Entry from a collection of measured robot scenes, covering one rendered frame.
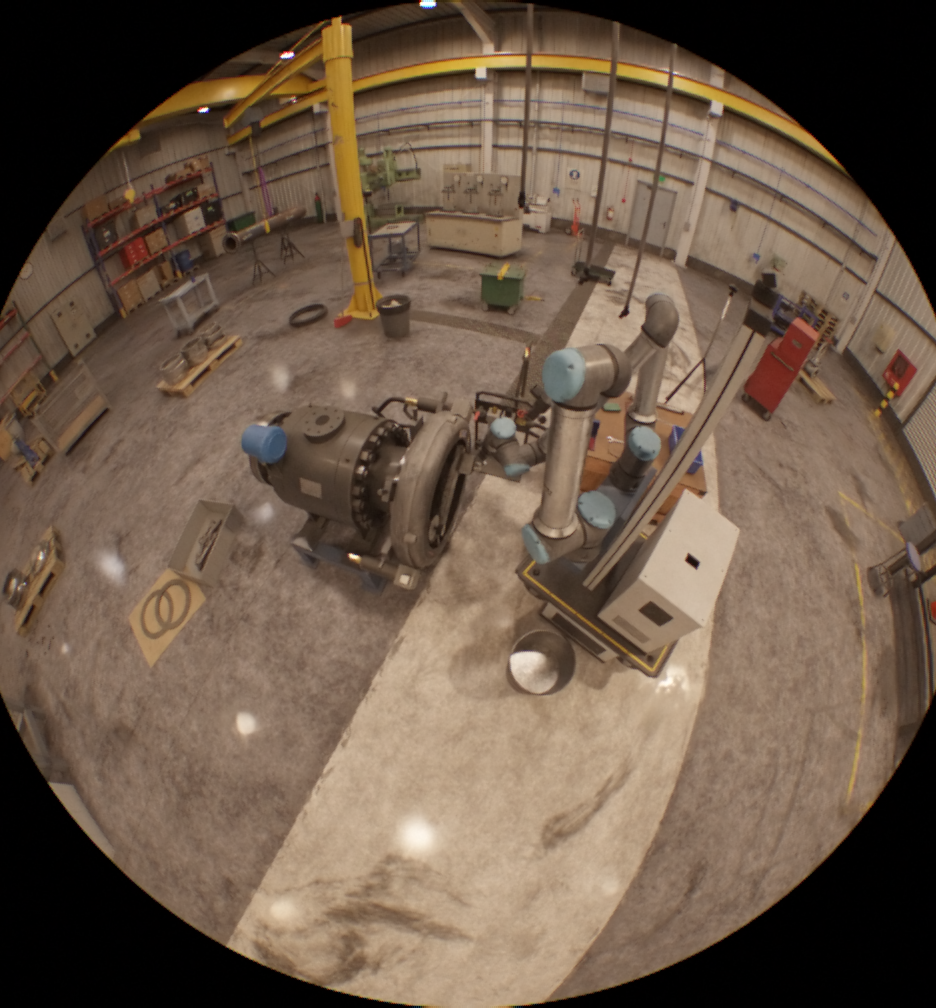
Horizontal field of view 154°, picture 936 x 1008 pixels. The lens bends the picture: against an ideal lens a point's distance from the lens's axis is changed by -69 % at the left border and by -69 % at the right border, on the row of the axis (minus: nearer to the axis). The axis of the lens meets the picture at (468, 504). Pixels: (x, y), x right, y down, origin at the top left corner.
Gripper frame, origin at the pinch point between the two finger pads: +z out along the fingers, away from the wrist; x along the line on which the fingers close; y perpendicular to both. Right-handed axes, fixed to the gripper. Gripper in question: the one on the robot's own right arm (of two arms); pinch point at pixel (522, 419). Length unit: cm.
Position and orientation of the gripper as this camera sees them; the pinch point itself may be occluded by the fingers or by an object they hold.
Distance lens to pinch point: 181.8
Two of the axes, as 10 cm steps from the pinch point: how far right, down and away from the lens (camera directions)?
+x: 5.4, -6.3, 5.6
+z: -4.0, 4.0, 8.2
